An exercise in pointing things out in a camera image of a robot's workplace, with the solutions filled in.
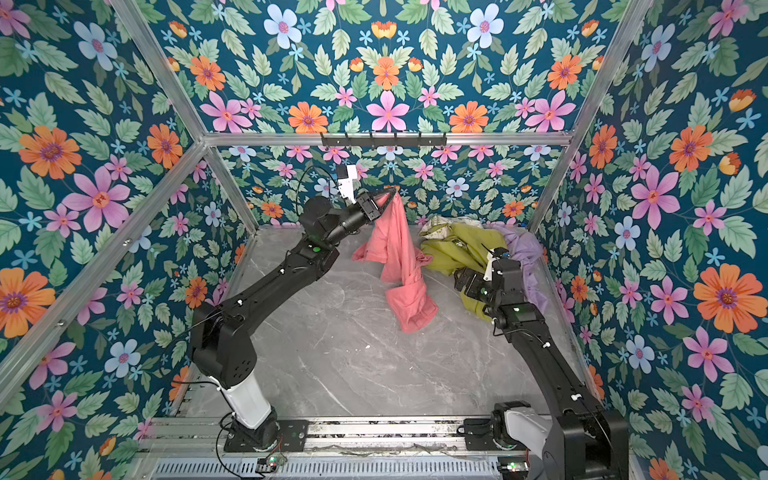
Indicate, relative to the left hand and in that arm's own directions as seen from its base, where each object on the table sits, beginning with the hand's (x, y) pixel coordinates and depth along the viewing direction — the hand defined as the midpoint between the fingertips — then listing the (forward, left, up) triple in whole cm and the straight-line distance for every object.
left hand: (398, 182), depth 65 cm
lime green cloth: (+13, -22, -39) cm, 47 cm away
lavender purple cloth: (+14, -47, -43) cm, 65 cm away
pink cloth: (-1, +3, -21) cm, 21 cm away
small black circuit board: (-51, -24, -47) cm, 73 cm away
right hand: (-7, -19, -27) cm, 34 cm away
